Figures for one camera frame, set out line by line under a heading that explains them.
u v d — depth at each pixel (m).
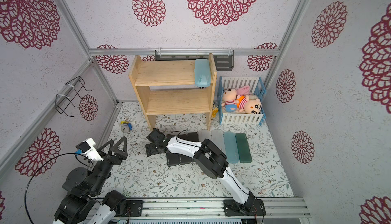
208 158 0.57
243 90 1.13
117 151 0.54
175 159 0.88
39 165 0.65
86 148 0.52
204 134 1.01
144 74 0.75
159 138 0.73
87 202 0.47
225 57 0.98
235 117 1.02
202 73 0.75
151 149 0.82
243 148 0.94
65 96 0.74
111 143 0.64
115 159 0.55
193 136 1.01
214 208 0.76
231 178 0.58
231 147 0.94
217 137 1.00
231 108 1.03
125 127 1.00
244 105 1.03
